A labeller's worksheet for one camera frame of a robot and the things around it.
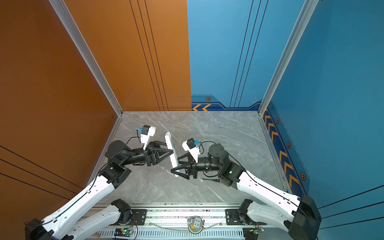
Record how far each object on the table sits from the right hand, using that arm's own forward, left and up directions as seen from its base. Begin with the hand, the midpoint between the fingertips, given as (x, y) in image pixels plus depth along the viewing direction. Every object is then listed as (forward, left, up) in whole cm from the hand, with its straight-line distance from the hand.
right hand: (174, 167), depth 61 cm
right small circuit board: (-19, -36, -29) cm, 50 cm away
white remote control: (+1, -1, +6) cm, 6 cm away
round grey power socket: (-17, -8, -21) cm, 28 cm away
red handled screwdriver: (+5, -19, -28) cm, 35 cm away
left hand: (+3, 0, +7) cm, 8 cm away
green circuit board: (-19, +27, -30) cm, 44 cm away
